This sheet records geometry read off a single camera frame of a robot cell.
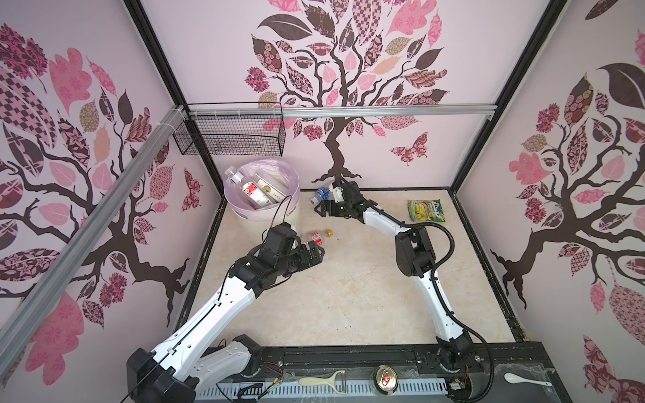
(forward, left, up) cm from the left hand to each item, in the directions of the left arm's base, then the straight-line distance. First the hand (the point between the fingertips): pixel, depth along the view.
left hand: (314, 260), depth 75 cm
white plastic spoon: (-29, -59, -18) cm, 68 cm away
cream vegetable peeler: (-29, -4, -17) cm, 34 cm away
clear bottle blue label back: (+42, -1, -14) cm, 44 cm away
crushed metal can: (-29, -19, -8) cm, 36 cm away
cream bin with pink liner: (+35, +15, +3) cm, 38 cm away
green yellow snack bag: (+34, -49, -17) cm, 62 cm away
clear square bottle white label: (+27, +17, +2) cm, 32 cm away
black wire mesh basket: (+49, +26, +14) cm, 57 cm away
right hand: (+33, -2, -11) cm, 35 cm away
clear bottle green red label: (+23, +21, +4) cm, 32 cm away
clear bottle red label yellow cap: (+18, 0, -14) cm, 23 cm away
